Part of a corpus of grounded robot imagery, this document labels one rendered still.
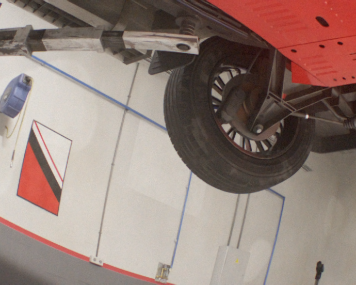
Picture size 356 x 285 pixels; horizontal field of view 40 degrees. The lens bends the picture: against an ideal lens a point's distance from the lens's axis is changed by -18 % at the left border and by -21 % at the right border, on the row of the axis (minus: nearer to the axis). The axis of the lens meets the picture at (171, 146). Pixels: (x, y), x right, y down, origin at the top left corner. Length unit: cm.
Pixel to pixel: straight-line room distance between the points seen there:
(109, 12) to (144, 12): 17
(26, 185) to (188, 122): 327
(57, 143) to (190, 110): 346
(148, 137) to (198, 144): 420
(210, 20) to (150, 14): 39
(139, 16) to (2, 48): 66
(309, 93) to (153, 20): 81
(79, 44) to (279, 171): 113
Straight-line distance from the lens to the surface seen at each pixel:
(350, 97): 291
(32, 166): 563
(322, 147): 334
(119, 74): 656
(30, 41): 218
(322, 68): 226
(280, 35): 208
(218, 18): 215
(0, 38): 226
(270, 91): 252
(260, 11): 195
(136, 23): 237
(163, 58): 249
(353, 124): 287
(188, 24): 205
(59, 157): 585
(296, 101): 267
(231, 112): 260
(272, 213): 847
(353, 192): 1056
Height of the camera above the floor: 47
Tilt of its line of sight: 20 degrees up
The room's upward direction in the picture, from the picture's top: 11 degrees clockwise
